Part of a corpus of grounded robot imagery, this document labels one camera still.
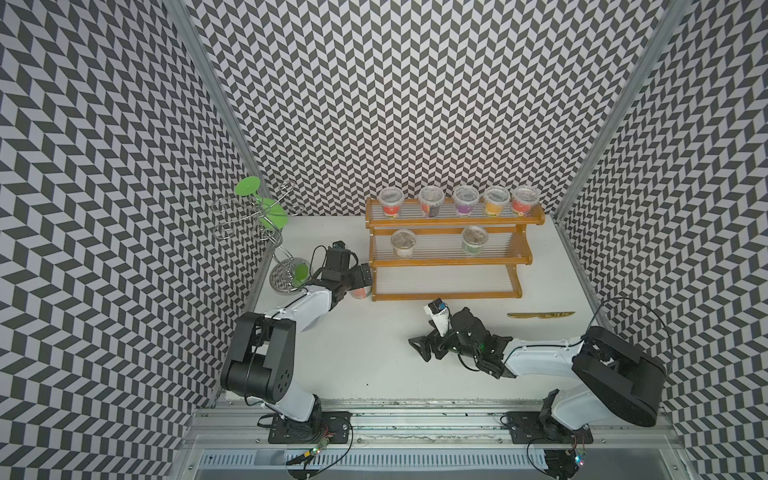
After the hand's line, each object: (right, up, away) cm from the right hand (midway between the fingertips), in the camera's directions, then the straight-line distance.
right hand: (421, 336), depth 85 cm
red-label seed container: (+2, +38, -8) cm, 39 cm away
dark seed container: (+11, +39, -8) cm, 41 cm away
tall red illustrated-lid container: (-19, +10, +12) cm, 24 cm away
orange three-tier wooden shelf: (+9, +23, +6) cm, 25 cm away
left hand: (-20, +17, +9) cm, 28 cm away
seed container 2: (-5, +27, 0) cm, 28 cm away
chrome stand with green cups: (-52, +35, +4) cm, 63 cm away
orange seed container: (+19, +39, -7) cm, 44 cm away
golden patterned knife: (+38, +4, +8) cm, 40 cm away
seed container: (-8, +38, -8) cm, 40 cm away
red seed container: (+26, +38, -8) cm, 47 cm away
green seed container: (+15, +28, +2) cm, 32 cm away
